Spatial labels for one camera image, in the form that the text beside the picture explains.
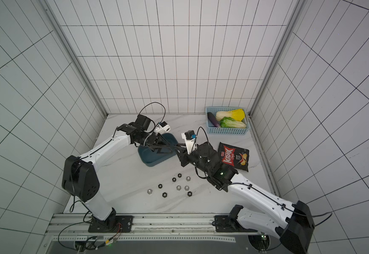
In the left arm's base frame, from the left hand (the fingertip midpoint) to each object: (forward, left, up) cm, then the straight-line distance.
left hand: (167, 151), depth 67 cm
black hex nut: (-1, -4, -27) cm, 27 cm away
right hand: (+1, 0, 0) cm, 1 cm away
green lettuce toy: (+34, -37, -19) cm, 54 cm away
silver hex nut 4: (-9, +11, -28) cm, 31 cm away
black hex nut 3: (-6, +6, -28) cm, 29 cm away
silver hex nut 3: (-7, -9, -27) cm, 29 cm away
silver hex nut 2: (-7, -4, -27) cm, 28 cm away
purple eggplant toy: (+40, -28, -23) cm, 54 cm away
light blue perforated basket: (+30, -26, -22) cm, 45 cm away
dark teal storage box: (+9, +13, -23) cm, 27 cm away
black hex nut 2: (-2, -1, -28) cm, 28 cm away
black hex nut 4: (-11, +3, -27) cm, 29 cm away
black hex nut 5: (-10, -10, -27) cm, 30 cm away
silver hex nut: (-2, -10, -27) cm, 29 cm away
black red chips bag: (+12, -39, -27) cm, 49 cm away
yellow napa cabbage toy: (+42, -45, -20) cm, 65 cm away
